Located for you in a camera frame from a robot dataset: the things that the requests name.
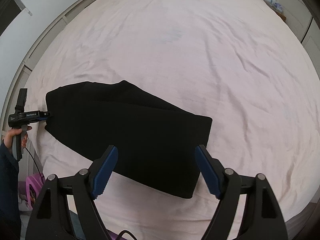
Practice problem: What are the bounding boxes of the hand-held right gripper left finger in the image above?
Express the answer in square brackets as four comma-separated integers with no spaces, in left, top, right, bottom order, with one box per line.
[25,145,118,240]

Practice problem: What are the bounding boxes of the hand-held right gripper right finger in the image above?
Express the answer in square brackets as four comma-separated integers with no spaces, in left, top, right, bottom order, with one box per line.
[194,144,288,240]

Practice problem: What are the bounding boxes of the black pants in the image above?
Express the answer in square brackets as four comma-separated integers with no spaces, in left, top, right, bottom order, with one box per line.
[44,80,213,200]

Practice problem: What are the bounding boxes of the person's left forearm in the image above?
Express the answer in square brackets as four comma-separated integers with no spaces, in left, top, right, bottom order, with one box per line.
[0,141,22,240]

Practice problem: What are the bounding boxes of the person's left hand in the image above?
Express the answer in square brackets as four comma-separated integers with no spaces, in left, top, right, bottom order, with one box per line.
[2,126,33,150]

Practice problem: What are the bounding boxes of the pink plastic stool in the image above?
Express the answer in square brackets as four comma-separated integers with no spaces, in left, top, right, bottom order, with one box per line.
[19,174,45,210]

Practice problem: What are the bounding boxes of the white wardrobe doors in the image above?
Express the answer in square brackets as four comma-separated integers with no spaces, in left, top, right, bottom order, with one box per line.
[275,0,320,63]

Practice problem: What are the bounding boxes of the black cable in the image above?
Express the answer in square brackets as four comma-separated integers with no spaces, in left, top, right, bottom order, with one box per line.
[24,147,44,177]
[116,231,139,240]

